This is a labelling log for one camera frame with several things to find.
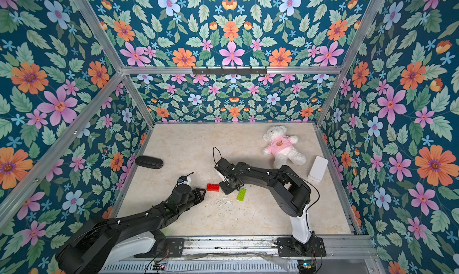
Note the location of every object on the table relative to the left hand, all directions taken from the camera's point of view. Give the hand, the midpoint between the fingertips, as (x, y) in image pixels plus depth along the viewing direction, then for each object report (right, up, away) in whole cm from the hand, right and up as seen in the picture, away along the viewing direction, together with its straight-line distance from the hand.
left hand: (207, 191), depth 88 cm
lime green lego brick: (+17, -2, +1) cm, 17 cm away
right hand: (+10, +1, +3) cm, 10 cm away
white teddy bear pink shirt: (+39, +22, +10) cm, 46 cm away
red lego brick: (+2, +2, +1) cm, 3 cm away
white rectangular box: (+58, +10, +6) cm, 59 cm away
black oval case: (-35, +14, +10) cm, 39 cm away
